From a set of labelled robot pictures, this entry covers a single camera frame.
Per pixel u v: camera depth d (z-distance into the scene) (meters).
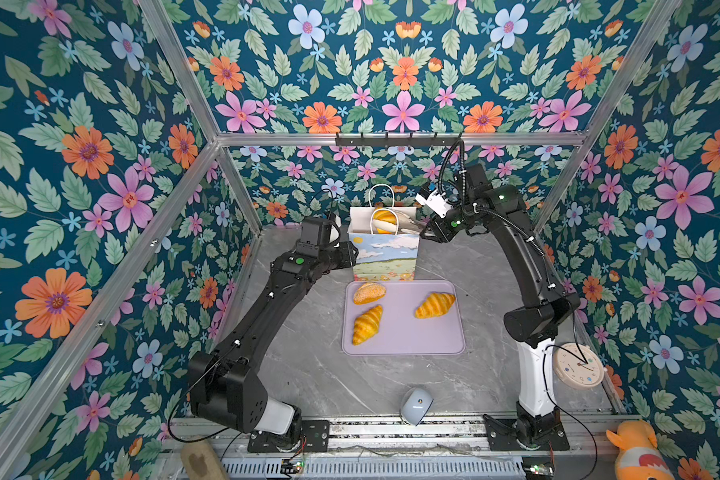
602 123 0.88
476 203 0.57
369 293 0.96
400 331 0.91
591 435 0.76
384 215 0.85
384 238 0.84
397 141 0.92
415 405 0.71
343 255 0.71
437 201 0.70
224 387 0.40
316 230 0.59
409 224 0.84
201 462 0.68
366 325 0.88
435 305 0.93
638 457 0.65
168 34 0.71
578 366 0.82
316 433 0.74
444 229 0.70
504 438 0.73
